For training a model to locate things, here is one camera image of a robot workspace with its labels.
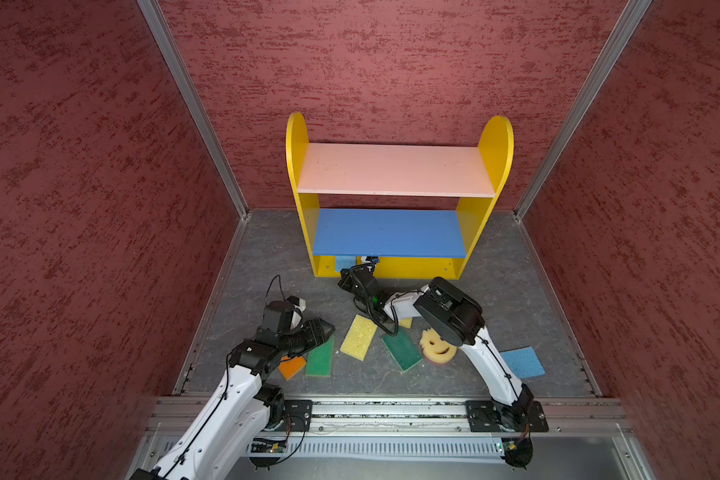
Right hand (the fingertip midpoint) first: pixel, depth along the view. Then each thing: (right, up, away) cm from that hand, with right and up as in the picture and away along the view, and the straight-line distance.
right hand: (337, 276), depth 100 cm
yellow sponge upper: (+22, -13, -11) cm, 28 cm away
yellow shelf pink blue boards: (+30, +26, +26) cm, 47 cm away
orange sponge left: (-11, -23, -19) cm, 32 cm away
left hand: (-1, -15, -20) cm, 25 cm away
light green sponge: (-3, -22, -17) cm, 28 cm away
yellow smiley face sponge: (+30, -18, -19) cm, 40 cm away
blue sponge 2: (+56, -22, -17) cm, 62 cm away
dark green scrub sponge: (+21, -19, -15) cm, 32 cm away
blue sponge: (+3, +4, +3) cm, 6 cm away
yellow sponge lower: (+8, -17, -14) cm, 23 cm away
